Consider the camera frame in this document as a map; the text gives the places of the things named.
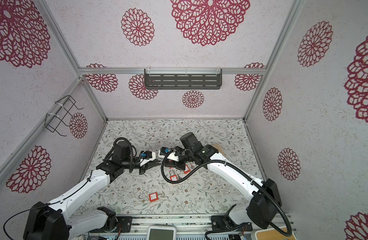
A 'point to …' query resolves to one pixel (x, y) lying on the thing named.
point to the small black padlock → (169, 164)
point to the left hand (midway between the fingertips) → (158, 163)
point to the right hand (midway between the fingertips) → (167, 157)
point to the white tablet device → (161, 232)
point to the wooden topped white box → (273, 234)
